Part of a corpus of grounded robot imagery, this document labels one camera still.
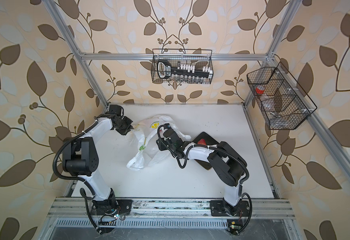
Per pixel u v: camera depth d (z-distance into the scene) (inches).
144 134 32.1
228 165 19.0
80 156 19.5
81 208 30.0
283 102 28.7
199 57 35.8
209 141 37.6
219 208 28.9
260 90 34.4
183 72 33.1
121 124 31.7
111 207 26.7
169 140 27.9
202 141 37.4
